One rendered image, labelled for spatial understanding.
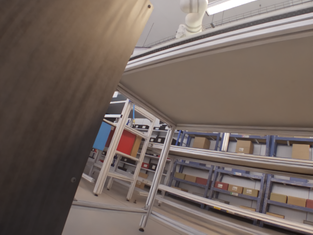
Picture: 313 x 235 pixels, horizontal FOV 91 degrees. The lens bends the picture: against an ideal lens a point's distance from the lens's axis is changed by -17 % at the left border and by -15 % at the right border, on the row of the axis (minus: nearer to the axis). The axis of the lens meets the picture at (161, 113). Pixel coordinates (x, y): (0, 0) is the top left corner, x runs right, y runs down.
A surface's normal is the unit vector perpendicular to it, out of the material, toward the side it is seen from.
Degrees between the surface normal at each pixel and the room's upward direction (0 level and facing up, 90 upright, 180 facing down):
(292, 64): 180
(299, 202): 90
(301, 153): 90
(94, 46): 90
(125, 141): 90
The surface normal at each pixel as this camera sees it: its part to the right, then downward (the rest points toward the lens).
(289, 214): -0.61, -0.43
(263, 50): -0.29, 0.90
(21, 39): 0.84, 0.07
